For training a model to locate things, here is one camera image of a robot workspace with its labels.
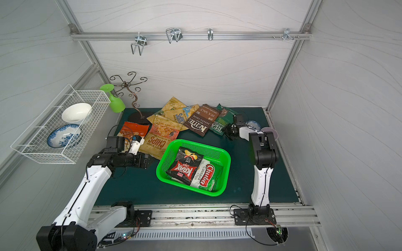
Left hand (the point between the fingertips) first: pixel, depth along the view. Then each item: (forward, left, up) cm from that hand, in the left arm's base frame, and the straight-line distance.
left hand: (146, 158), depth 78 cm
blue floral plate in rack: (0, +29, +19) cm, 35 cm away
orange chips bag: (+28, 0, -14) cm, 31 cm away
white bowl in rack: (+12, +29, +21) cm, 38 cm away
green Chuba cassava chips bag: (-3, -31, -12) cm, 33 cm away
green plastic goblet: (+32, +24, +7) cm, 41 cm away
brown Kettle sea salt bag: (+36, -25, -12) cm, 46 cm away
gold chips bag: (+52, -4, -10) cm, 53 cm away
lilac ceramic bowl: (+27, -71, -9) cm, 76 cm away
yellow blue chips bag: (+41, -9, -13) cm, 44 cm away
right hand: (+29, -42, -12) cm, 52 cm away
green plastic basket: (+7, -38, -10) cm, 40 cm away
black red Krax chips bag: (+1, -18, -12) cm, 21 cm away
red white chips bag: (+29, +24, -14) cm, 40 cm away
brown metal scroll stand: (+39, +19, -12) cm, 45 cm away
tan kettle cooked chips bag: (+11, -1, -13) cm, 17 cm away
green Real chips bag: (+40, -45, -13) cm, 61 cm away
